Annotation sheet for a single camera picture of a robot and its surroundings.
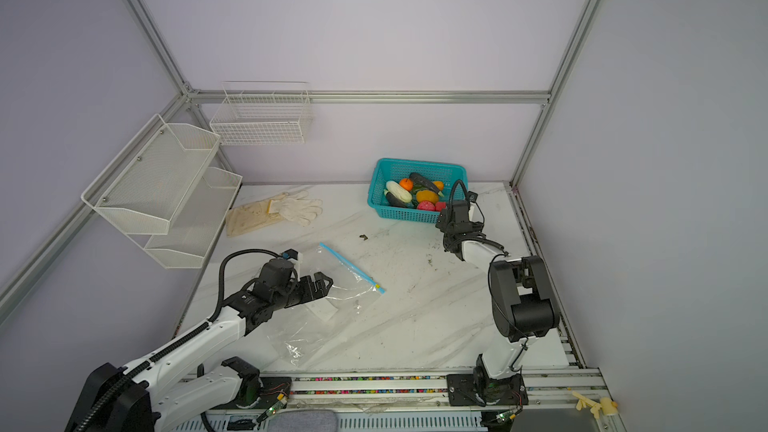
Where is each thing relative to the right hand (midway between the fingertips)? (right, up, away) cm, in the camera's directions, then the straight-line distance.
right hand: (457, 216), depth 97 cm
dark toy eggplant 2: (-21, +5, +16) cm, 27 cm away
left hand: (-42, -20, -13) cm, 49 cm away
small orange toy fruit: (-3, +12, +18) cm, 22 cm away
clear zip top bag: (-46, -32, -13) cm, 57 cm away
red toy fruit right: (-4, +3, +11) cm, 12 cm away
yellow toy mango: (-9, +8, +14) cm, 18 cm away
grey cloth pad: (-42, -47, -29) cm, 69 cm away
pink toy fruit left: (-9, +4, +11) cm, 14 cm away
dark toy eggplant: (-12, +14, +18) cm, 26 cm away
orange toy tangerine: (-16, +12, +18) cm, 27 cm away
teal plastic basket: (-23, +18, +22) cm, 37 cm away
